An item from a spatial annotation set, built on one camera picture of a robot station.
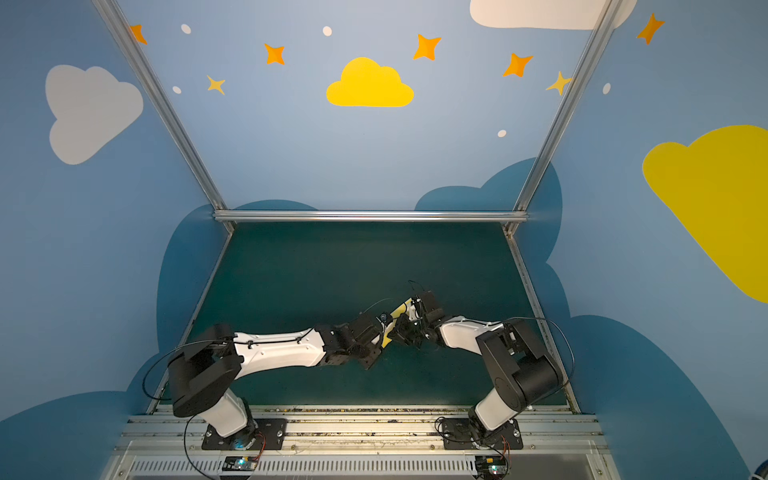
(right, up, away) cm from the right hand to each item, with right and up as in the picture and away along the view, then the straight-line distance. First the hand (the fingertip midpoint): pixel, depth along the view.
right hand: (387, 331), depth 90 cm
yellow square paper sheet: (+1, +4, -10) cm, 11 cm away
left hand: (-2, -4, -4) cm, 6 cm away
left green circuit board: (-36, -28, -18) cm, 49 cm away
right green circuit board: (+25, -28, -18) cm, 42 cm away
